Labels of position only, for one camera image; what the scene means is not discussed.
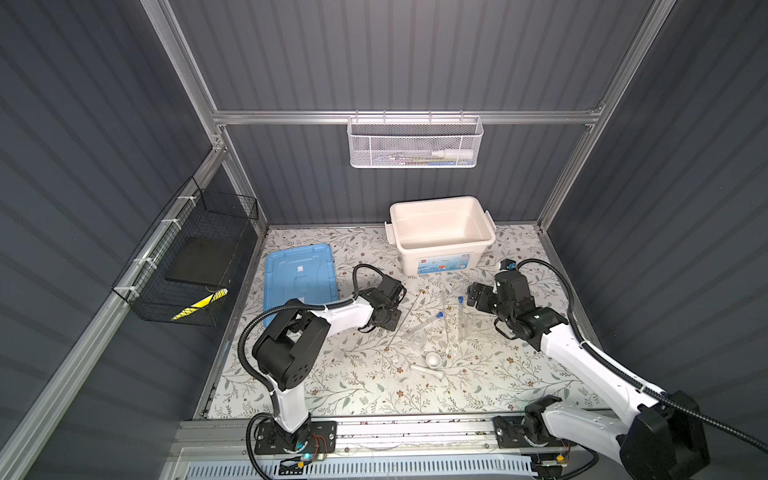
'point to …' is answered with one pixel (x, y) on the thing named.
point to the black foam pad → (200, 260)
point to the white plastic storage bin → (439, 235)
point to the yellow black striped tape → (202, 304)
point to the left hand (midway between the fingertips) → (390, 317)
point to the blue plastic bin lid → (304, 274)
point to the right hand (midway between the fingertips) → (484, 292)
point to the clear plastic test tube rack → (453, 329)
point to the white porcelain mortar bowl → (433, 360)
